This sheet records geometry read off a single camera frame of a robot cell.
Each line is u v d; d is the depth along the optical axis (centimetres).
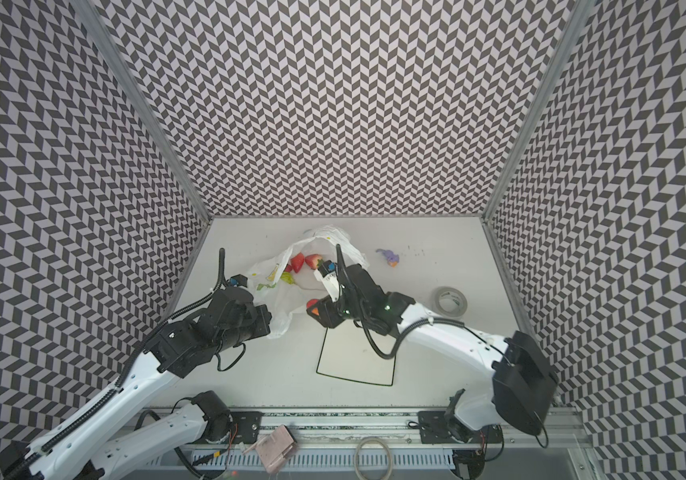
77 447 39
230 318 53
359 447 71
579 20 68
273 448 66
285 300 82
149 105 89
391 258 102
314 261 100
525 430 44
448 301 95
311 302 74
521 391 39
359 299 58
